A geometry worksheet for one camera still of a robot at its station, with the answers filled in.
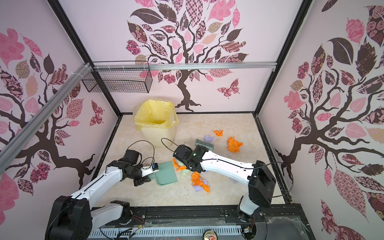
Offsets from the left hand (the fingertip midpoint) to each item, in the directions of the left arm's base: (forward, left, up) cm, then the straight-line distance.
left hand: (146, 178), depth 85 cm
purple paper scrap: (+27, -37, +1) cm, 46 cm away
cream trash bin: (+23, -6, +9) cm, 25 cm away
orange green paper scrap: (+7, -19, 0) cm, 20 cm away
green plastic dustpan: (+3, -11, -2) cm, 11 cm away
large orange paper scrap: (+22, -55, -1) cm, 60 cm away
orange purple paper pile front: (-3, -31, 0) cm, 31 cm away
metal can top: (-27, -35, +9) cm, 45 cm away
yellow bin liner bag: (+40, -2, +13) cm, 42 cm away
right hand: (+10, -34, +16) cm, 39 cm away
